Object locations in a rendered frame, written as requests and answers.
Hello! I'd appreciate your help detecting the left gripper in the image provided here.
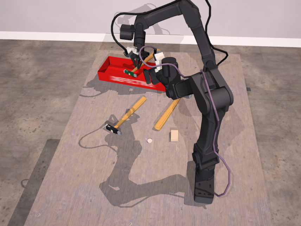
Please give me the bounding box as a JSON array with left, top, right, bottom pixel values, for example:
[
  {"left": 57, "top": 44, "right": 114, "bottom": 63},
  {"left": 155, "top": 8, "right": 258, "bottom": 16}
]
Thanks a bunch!
[{"left": 143, "top": 52, "right": 165, "bottom": 85}]

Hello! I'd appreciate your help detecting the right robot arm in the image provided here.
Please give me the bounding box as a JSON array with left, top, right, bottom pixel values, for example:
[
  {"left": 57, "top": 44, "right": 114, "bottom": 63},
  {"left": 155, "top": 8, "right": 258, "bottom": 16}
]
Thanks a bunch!
[{"left": 120, "top": 0, "right": 218, "bottom": 72}]

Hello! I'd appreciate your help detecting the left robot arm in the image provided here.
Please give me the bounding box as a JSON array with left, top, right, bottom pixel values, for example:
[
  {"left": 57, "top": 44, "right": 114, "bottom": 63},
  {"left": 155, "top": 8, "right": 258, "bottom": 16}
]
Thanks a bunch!
[{"left": 161, "top": 65, "right": 234, "bottom": 199}]

